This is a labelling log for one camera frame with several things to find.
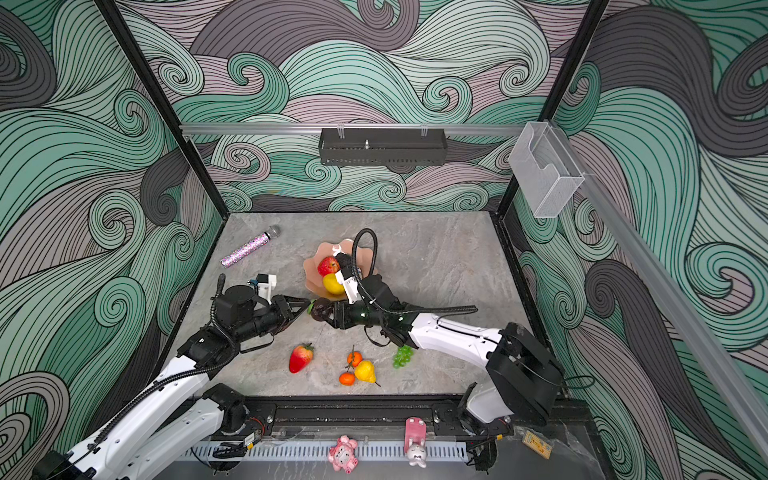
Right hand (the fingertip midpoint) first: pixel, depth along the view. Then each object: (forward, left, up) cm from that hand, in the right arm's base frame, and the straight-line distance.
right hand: (323, 314), depth 75 cm
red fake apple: (+21, +3, -9) cm, 23 cm away
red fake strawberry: (-7, +7, -13) cm, 16 cm away
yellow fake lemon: (+16, +1, -12) cm, 19 cm away
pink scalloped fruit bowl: (+28, -8, -14) cm, 32 cm away
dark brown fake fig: (0, 0, +3) cm, 3 cm away
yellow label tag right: (-25, -52, -15) cm, 60 cm away
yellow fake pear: (-10, -11, -13) cm, 20 cm away
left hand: (+2, +3, +2) cm, 5 cm away
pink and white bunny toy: (-25, -23, -17) cm, 38 cm away
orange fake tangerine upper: (-6, -7, -14) cm, 17 cm away
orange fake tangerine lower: (-12, -6, -14) cm, 19 cm away
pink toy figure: (-28, -6, -12) cm, 31 cm away
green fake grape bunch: (-6, -21, -16) cm, 27 cm away
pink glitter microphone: (+33, +32, -14) cm, 48 cm away
